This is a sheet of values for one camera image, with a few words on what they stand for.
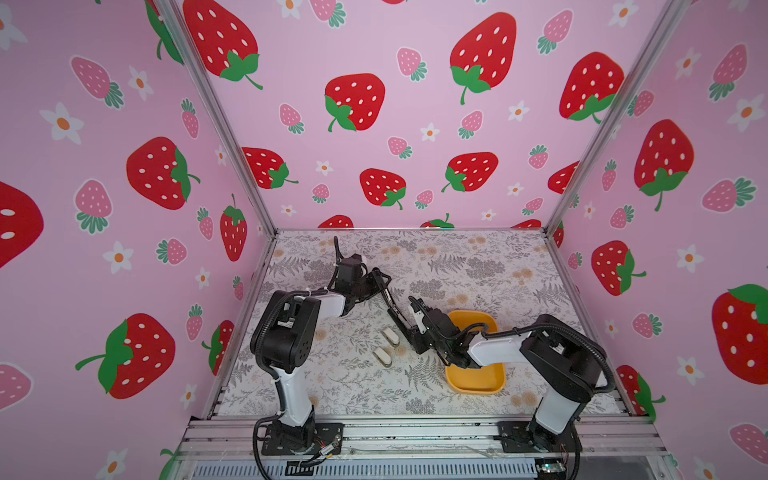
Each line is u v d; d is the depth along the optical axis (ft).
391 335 2.93
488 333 2.05
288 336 1.69
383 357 2.80
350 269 2.58
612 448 2.40
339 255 2.97
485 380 2.75
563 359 1.59
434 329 2.31
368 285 2.90
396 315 3.11
